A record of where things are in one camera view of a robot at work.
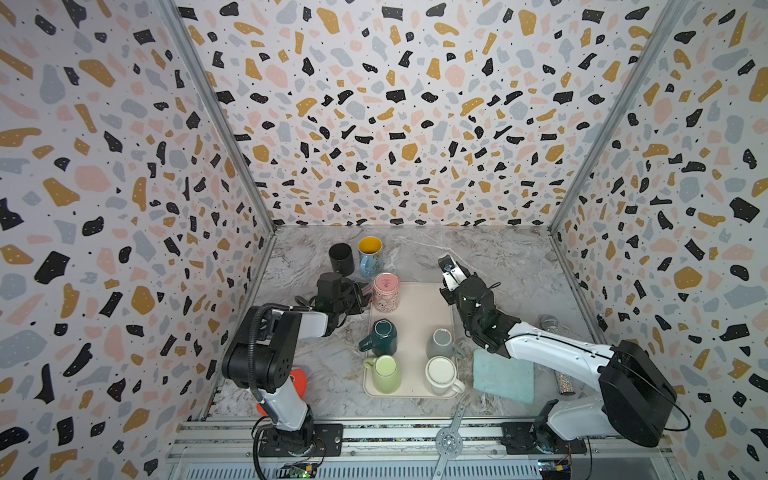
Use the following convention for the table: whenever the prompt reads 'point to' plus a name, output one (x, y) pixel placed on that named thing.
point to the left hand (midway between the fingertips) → (372, 278)
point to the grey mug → (440, 343)
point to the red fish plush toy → (300, 380)
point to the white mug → (441, 375)
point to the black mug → (341, 258)
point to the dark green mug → (383, 338)
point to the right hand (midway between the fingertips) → (453, 260)
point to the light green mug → (386, 376)
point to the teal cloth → (503, 376)
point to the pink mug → (386, 292)
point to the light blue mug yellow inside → (371, 256)
